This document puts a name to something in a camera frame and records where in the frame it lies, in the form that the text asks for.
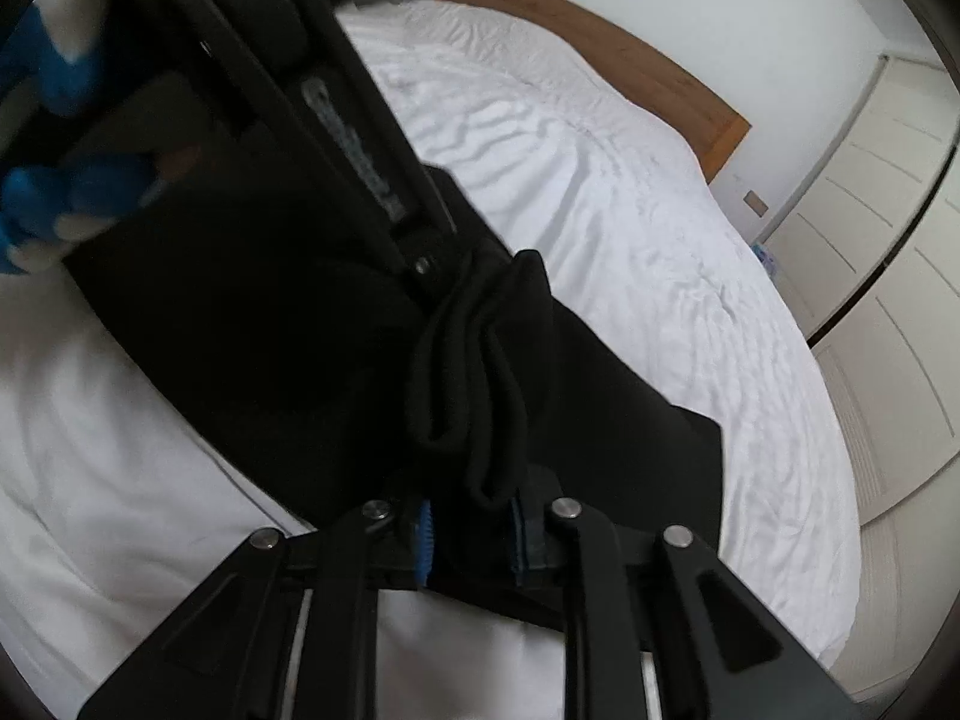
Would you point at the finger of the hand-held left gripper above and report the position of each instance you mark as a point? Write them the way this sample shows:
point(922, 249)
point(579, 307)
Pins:
point(352, 157)

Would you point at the white duvet bed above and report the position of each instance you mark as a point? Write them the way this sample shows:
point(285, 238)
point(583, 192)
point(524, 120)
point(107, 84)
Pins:
point(600, 240)

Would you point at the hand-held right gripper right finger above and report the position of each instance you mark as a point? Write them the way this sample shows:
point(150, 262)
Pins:
point(523, 540)

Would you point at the wooden headboard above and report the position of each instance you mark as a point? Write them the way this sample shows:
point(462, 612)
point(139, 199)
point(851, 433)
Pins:
point(675, 90)

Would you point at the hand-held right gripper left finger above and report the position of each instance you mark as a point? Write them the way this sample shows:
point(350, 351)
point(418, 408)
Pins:
point(424, 540)

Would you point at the wall socket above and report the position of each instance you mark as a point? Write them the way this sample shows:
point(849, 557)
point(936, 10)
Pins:
point(755, 202)

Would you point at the white wardrobe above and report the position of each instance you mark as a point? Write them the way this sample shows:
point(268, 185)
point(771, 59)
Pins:
point(885, 240)

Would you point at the black pants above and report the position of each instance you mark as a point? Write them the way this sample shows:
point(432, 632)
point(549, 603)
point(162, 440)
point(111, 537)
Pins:
point(300, 360)

